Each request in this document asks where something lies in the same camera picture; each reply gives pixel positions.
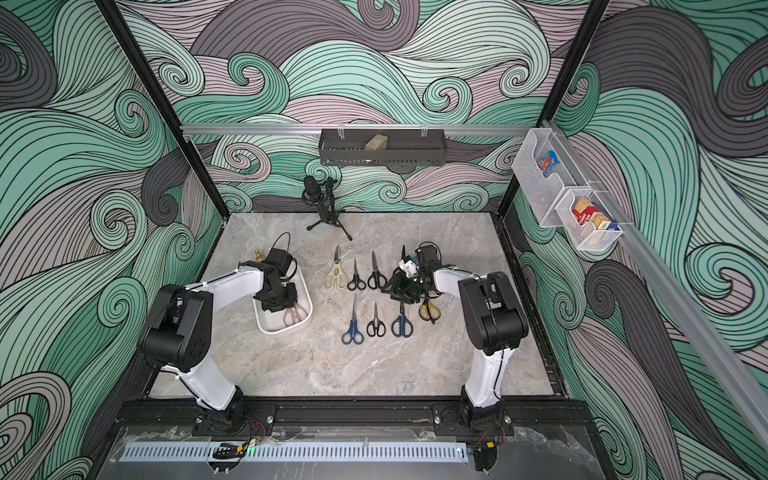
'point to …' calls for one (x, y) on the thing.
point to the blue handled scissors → (353, 334)
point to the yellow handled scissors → (429, 311)
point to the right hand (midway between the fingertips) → (389, 293)
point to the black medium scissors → (376, 279)
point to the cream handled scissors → (337, 276)
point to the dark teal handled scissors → (402, 325)
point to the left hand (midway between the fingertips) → (290, 301)
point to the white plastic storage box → (272, 323)
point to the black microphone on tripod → (322, 196)
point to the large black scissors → (405, 257)
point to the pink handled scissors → (294, 314)
